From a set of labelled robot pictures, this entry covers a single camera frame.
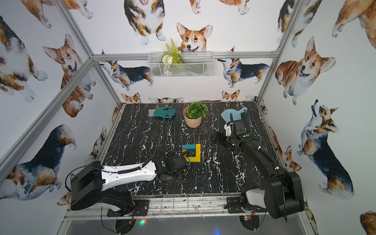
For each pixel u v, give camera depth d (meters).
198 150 0.94
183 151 0.93
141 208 0.75
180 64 0.86
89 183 0.41
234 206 0.73
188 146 0.96
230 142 0.71
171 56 0.82
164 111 1.16
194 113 0.95
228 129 0.80
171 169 0.62
